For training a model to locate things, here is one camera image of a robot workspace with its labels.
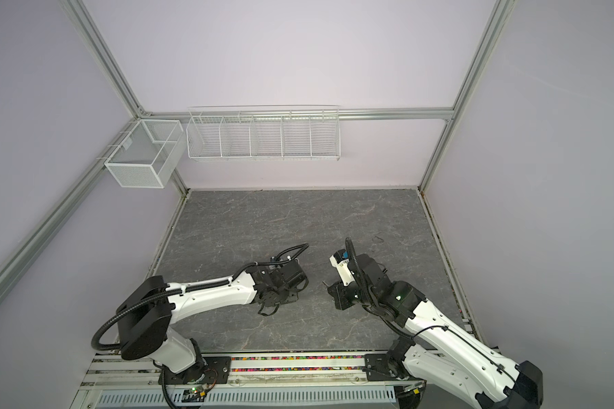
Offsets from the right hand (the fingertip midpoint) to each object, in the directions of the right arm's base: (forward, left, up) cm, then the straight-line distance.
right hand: (330, 291), depth 74 cm
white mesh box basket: (+52, +71, +10) cm, 89 cm away
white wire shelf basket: (+64, +8, +12) cm, 65 cm away
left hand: (+2, +13, -10) cm, 16 cm away
